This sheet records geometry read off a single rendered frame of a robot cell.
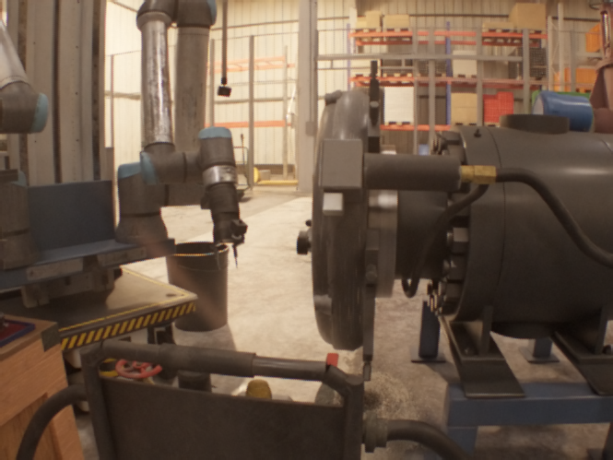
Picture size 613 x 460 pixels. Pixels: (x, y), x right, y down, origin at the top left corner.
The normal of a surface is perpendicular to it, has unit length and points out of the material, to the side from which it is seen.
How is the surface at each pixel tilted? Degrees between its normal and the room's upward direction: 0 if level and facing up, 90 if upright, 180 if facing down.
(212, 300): 93
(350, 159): 68
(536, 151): 40
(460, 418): 90
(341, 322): 120
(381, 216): 77
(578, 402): 90
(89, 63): 90
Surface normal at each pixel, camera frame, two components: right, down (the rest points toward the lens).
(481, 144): -0.09, -0.69
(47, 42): 0.77, 0.11
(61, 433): 0.99, 0.03
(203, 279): 0.39, 0.22
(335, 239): -0.16, 0.11
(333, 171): -0.14, -0.22
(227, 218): 0.65, -0.13
